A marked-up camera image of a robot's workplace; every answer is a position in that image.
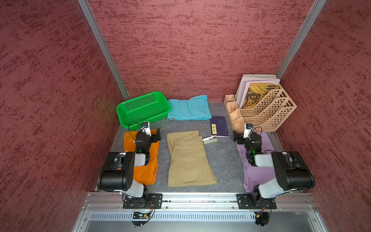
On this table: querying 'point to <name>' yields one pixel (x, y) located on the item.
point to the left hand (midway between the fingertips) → (152, 130)
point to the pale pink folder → (248, 79)
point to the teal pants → (195, 108)
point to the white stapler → (209, 139)
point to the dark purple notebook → (219, 126)
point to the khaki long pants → (188, 166)
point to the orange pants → (146, 175)
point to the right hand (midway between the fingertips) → (240, 131)
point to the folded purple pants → (256, 176)
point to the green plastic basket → (148, 107)
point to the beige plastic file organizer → (265, 113)
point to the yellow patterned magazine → (256, 92)
